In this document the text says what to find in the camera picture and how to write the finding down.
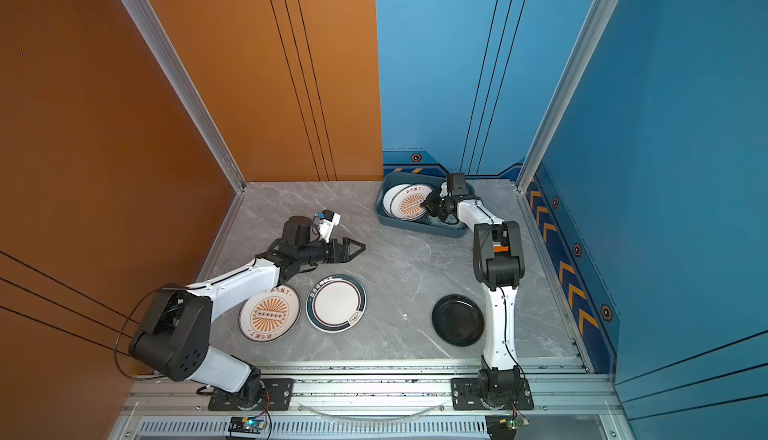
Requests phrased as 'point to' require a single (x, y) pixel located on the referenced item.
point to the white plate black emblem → (388, 196)
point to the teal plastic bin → (424, 224)
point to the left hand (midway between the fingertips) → (357, 246)
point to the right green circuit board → (504, 427)
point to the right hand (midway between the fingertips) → (419, 203)
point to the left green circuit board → (248, 424)
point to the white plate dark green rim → (335, 303)
